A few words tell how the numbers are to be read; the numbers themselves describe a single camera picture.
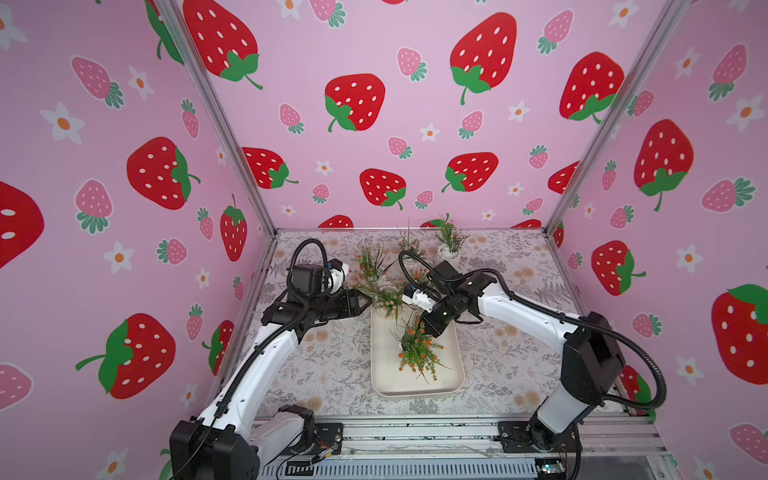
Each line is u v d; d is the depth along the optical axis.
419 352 0.71
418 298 0.76
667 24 0.70
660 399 0.39
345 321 0.90
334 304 0.67
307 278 0.59
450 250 1.07
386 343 0.90
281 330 0.50
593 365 0.45
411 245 1.01
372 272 0.93
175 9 0.68
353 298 0.68
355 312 0.68
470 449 0.73
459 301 0.61
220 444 0.37
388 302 0.83
